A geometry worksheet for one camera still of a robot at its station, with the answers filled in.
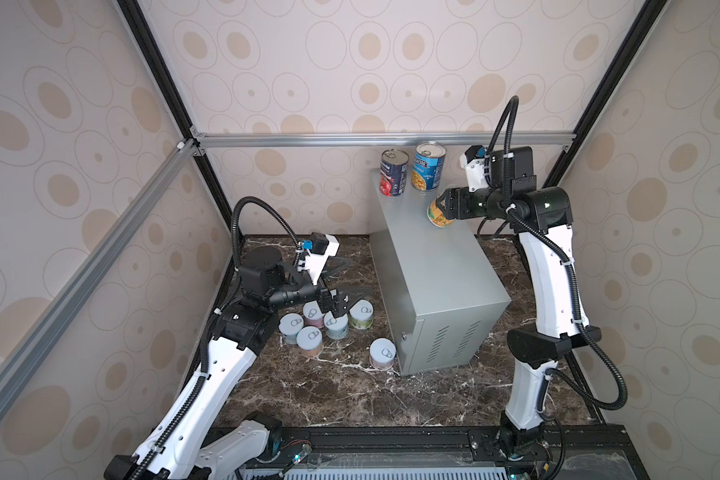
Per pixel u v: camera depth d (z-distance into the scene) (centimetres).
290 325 89
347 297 109
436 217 72
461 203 60
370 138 100
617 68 76
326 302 53
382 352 83
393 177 79
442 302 61
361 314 92
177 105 82
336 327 90
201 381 42
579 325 46
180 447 38
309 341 87
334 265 113
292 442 73
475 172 61
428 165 79
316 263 53
